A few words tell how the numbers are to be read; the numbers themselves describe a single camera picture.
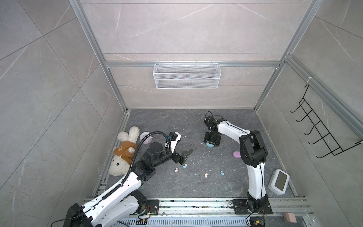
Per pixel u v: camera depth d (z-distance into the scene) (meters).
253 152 0.55
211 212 0.73
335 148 0.58
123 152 0.84
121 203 0.57
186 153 0.65
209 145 0.93
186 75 1.01
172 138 0.59
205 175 0.84
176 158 0.62
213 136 0.84
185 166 0.88
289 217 0.69
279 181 0.78
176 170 0.86
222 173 0.84
